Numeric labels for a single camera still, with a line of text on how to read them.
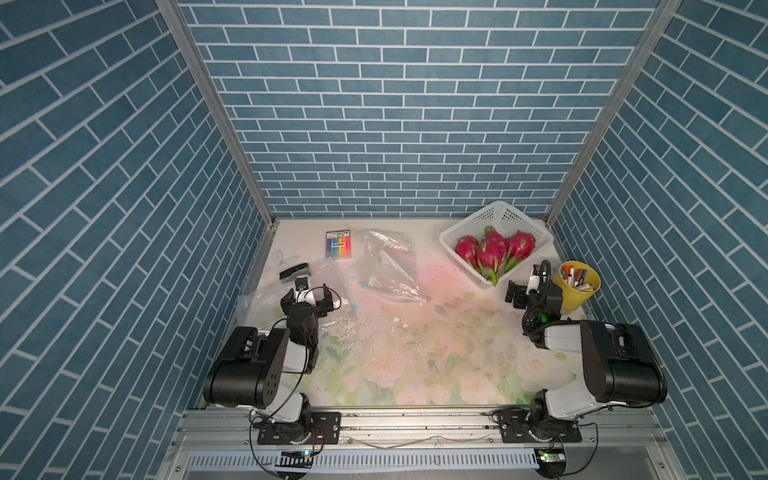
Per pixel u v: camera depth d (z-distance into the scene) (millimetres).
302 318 695
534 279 831
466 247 1012
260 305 889
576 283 908
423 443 723
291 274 999
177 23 712
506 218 1150
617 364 456
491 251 935
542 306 728
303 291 764
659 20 717
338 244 1113
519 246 1019
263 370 450
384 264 1023
